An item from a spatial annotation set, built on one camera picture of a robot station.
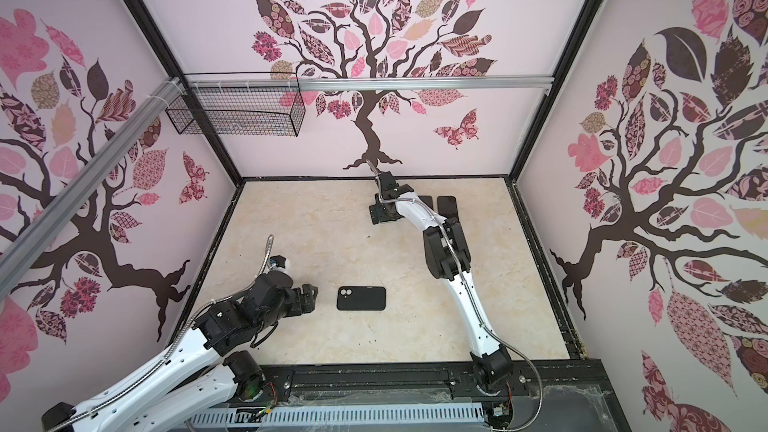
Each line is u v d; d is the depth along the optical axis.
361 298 0.89
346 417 0.70
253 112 1.22
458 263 0.60
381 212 0.99
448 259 0.66
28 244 0.51
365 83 0.95
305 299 0.70
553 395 0.72
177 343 0.48
